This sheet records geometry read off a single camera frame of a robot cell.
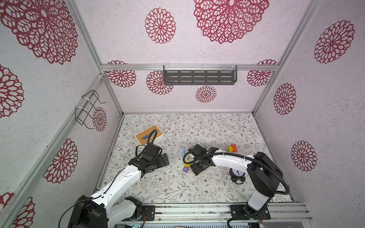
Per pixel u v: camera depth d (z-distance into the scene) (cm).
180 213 76
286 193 42
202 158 66
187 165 88
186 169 88
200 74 94
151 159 63
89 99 79
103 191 45
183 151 95
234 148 98
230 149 97
